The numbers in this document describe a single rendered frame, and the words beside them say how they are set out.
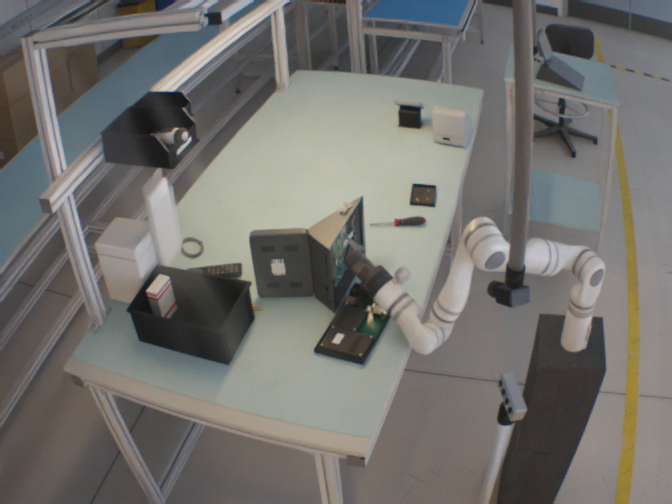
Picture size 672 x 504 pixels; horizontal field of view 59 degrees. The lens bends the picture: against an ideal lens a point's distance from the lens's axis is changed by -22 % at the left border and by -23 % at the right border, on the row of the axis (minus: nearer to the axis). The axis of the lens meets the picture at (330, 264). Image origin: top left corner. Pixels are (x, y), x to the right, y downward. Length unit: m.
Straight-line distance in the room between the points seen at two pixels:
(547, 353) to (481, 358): 1.18
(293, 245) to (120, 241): 0.49
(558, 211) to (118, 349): 2.41
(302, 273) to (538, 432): 0.92
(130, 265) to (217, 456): 1.17
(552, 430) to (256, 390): 0.99
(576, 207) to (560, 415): 1.73
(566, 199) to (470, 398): 1.27
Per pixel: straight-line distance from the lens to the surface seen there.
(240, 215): 2.36
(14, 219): 2.96
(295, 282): 1.99
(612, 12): 8.41
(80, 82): 5.67
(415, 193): 2.40
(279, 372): 1.83
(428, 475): 2.80
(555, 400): 2.15
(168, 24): 1.41
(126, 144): 1.82
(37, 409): 3.39
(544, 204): 3.68
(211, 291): 1.98
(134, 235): 2.01
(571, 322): 2.03
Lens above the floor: 2.32
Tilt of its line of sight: 38 degrees down
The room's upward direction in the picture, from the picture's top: 5 degrees counter-clockwise
